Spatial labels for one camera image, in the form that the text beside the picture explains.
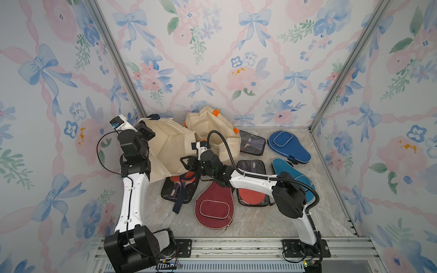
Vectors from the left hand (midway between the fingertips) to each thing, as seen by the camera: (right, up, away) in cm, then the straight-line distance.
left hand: (145, 119), depth 72 cm
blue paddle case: (+74, -10, +35) cm, 83 cm away
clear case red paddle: (+6, -33, +19) cm, 38 cm away
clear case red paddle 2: (+46, -38, +16) cm, 62 cm away
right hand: (+12, -18, +12) cm, 24 cm away
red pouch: (+29, -41, +10) cm, 51 cm away
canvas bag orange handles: (+21, +3, +32) cm, 38 cm away
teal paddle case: (+66, -22, +27) cm, 75 cm away
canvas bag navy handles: (+12, -35, +16) cm, 40 cm away
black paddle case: (+52, -10, +38) cm, 65 cm away
